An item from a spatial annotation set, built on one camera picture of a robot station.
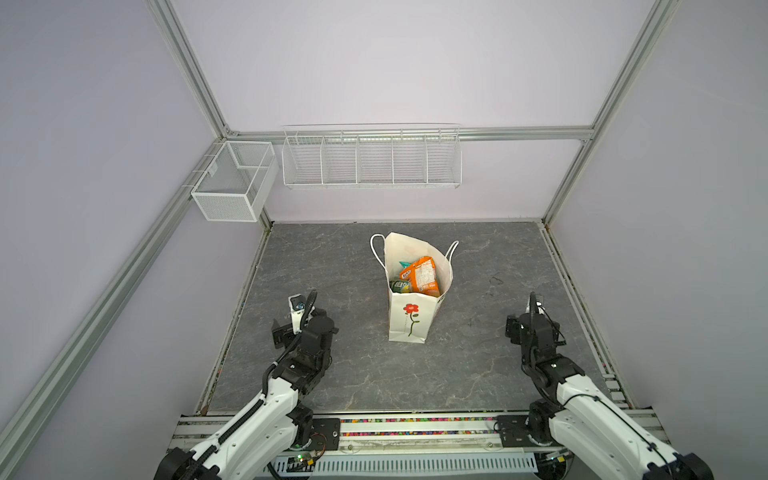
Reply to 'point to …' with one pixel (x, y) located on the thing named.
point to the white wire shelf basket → (372, 156)
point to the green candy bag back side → (400, 286)
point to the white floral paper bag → (412, 316)
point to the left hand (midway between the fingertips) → (296, 316)
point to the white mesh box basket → (236, 182)
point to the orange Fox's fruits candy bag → (422, 275)
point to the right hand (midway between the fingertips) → (534, 320)
